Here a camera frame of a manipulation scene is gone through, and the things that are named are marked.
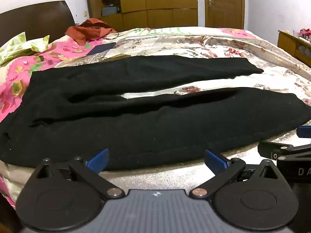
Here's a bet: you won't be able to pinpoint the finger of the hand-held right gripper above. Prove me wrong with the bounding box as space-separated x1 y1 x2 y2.
258 141 311 161
296 126 311 139

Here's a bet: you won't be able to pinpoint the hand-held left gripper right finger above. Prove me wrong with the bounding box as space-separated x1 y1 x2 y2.
190 149 283 199

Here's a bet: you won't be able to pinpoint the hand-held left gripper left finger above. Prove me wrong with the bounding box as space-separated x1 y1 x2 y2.
31 148 125 199

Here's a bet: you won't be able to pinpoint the black pants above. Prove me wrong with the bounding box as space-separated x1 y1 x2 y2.
0 55 311 171

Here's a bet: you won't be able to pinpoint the wooden side cabinet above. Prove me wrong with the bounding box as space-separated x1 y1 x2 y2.
278 30 311 66

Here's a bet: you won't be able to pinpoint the pink red clutter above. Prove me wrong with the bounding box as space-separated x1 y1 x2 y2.
298 28 311 40

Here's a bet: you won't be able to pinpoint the dark blue flat booklet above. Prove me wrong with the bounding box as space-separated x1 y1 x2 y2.
86 42 117 56

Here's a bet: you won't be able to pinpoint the floral satin quilt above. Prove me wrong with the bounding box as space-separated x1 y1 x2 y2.
0 27 311 199

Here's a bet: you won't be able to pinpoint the pink floral blanket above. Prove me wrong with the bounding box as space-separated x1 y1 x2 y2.
0 27 251 208

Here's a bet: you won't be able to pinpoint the rust red cloth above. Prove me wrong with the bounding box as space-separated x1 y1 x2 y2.
65 19 118 45

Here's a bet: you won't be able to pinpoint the green white pillow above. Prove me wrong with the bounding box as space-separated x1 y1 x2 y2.
0 32 50 65

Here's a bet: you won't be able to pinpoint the wooden door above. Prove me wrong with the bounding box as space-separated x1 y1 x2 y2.
204 0 245 30

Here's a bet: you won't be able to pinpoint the grey box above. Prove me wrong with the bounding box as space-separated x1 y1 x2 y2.
101 6 120 17

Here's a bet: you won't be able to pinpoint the dark brown headboard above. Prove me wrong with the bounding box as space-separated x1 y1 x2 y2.
0 0 76 48

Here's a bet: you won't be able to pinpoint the wooden wardrobe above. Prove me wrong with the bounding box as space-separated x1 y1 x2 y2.
85 0 199 32

